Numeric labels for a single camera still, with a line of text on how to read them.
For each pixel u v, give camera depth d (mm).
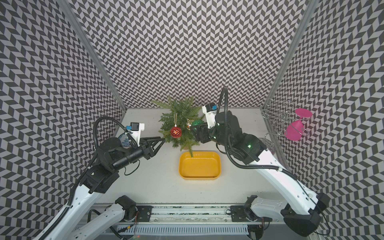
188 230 693
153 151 559
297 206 369
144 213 736
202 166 895
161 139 598
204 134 534
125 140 994
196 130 592
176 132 667
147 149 534
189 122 707
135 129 568
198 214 742
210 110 524
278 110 1021
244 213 644
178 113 683
